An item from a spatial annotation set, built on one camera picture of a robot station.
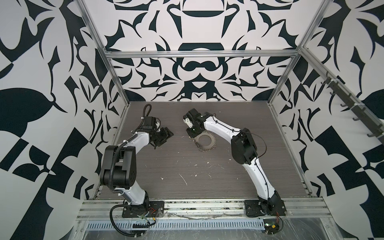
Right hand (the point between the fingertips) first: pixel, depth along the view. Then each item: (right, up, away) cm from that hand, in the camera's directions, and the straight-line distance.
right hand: (191, 132), depth 98 cm
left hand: (-12, 0, -5) cm, 13 cm away
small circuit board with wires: (+38, -41, -27) cm, 62 cm away
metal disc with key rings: (+10, -6, +1) cm, 11 cm away
